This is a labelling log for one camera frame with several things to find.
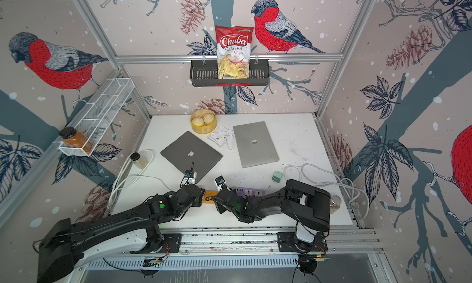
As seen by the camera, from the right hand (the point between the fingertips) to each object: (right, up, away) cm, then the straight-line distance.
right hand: (216, 196), depth 84 cm
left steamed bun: (-15, +36, +26) cm, 47 cm away
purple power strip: (+13, +2, +1) cm, 13 cm away
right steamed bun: (-9, +38, +27) cm, 47 cm away
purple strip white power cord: (+67, +3, +5) cm, 67 cm away
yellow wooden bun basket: (-10, +32, +26) cm, 42 cm away
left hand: (-5, +4, -3) cm, 7 cm away
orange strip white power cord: (-48, +9, +13) cm, 50 cm away
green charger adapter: (+30, +7, +7) cm, 31 cm away
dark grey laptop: (-18, +20, +20) cm, 34 cm away
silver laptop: (+20, +22, +22) cm, 37 cm away
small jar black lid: (-40, +15, +7) cm, 43 cm away
